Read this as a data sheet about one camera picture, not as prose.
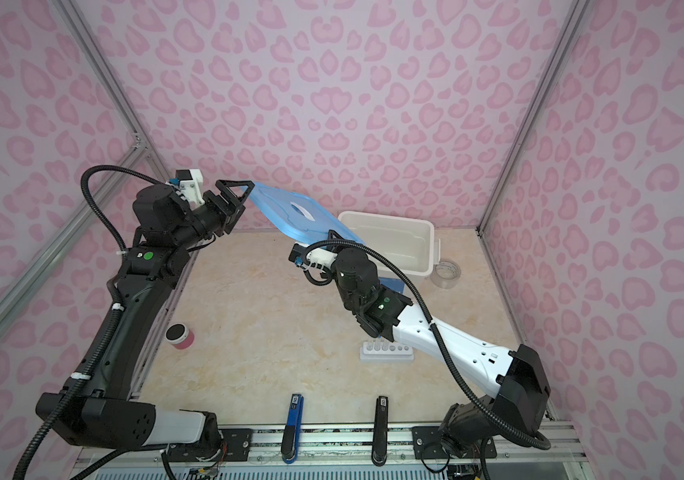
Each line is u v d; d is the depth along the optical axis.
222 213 0.59
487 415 0.37
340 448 0.74
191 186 0.61
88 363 0.40
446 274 1.06
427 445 0.73
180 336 0.86
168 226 0.51
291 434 0.73
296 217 0.72
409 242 1.04
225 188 0.59
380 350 0.84
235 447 0.73
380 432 0.72
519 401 0.39
